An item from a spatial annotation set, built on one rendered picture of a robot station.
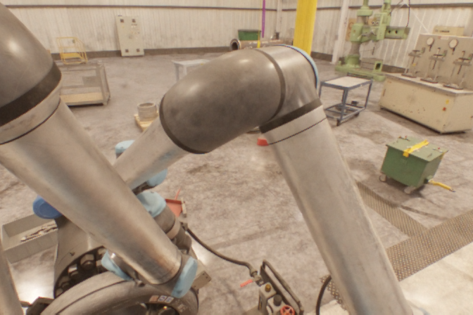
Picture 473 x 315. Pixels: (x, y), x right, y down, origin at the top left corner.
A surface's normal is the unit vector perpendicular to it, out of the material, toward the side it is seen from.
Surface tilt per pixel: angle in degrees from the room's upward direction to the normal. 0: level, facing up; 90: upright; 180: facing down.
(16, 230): 90
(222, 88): 60
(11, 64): 73
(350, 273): 82
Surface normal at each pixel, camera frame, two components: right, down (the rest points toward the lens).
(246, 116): 0.36, 0.58
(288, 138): -0.44, 0.30
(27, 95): 0.90, 0.22
